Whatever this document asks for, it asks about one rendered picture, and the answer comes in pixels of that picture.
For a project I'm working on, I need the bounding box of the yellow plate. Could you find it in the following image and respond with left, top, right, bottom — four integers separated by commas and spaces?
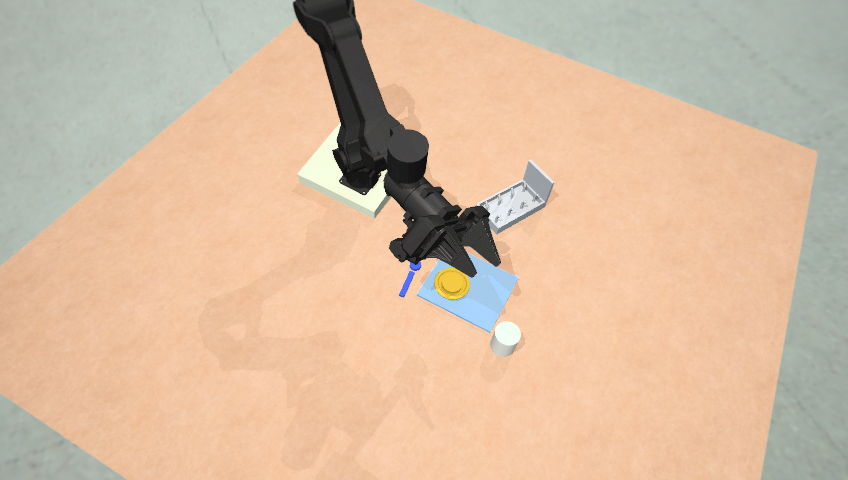
434, 268, 470, 300

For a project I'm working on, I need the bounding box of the grey dish rack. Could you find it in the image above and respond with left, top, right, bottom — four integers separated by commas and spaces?
476, 160, 555, 235

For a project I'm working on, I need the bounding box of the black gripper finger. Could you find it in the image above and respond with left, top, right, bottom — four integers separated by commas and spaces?
461, 217, 501, 267
419, 226, 477, 278

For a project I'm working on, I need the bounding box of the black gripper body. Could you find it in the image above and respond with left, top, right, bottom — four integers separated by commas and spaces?
401, 183, 490, 258

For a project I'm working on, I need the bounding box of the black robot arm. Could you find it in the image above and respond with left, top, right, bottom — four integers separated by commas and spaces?
293, 0, 430, 208

